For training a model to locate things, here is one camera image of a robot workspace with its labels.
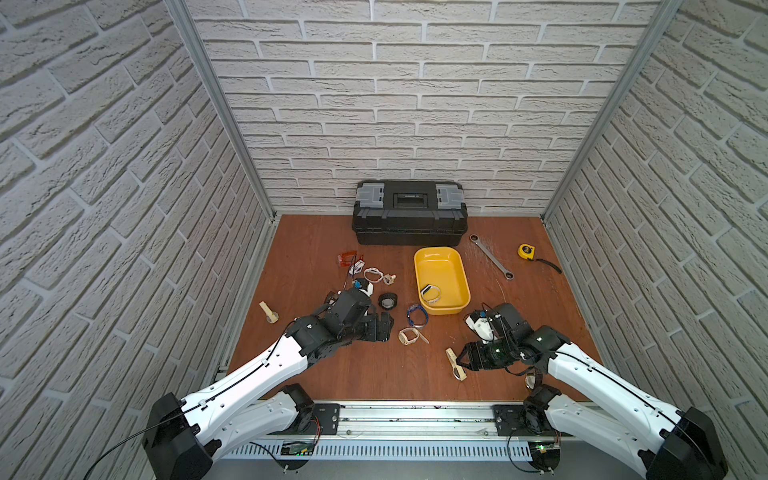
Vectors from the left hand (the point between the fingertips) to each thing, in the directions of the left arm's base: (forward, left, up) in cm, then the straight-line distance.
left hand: (384, 317), depth 76 cm
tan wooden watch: (+6, +34, -13) cm, 37 cm away
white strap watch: (+21, 0, -13) cm, 24 cm away
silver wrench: (+22, -43, -12) cm, 50 cm away
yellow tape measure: (+31, -52, -11) cm, 62 cm away
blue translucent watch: (+7, -10, -14) cm, 19 cm away
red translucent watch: (+28, +14, -12) cm, 34 cm away
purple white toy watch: (+24, +10, -12) cm, 29 cm away
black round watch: (+12, -1, -12) cm, 17 cm away
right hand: (-9, -23, -8) cm, 26 cm away
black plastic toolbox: (+36, -8, +3) cm, 37 cm away
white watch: (+15, -16, -14) cm, 26 cm away
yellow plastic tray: (+19, -19, -11) cm, 29 cm away
